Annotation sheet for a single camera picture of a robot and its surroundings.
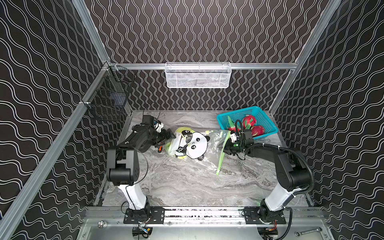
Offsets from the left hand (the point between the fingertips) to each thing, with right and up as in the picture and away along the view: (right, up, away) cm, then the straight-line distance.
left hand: (174, 138), depth 91 cm
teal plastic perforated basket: (+60, +13, +15) cm, 64 cm away
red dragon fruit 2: (+54, +5, +8) cm, 55 cm away
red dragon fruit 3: (+50, +11, +12) cm, 52 cm away
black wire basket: (-43, +30, +9) cm, 53 cm away
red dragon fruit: (+37, +7, +6) cm, 38 cm away
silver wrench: (+61, -43, -21) cm, 77 cm away
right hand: (+27, -6, +2) cm, 28 cm away
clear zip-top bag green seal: (+20, -4, -4) cm, 21 cm away
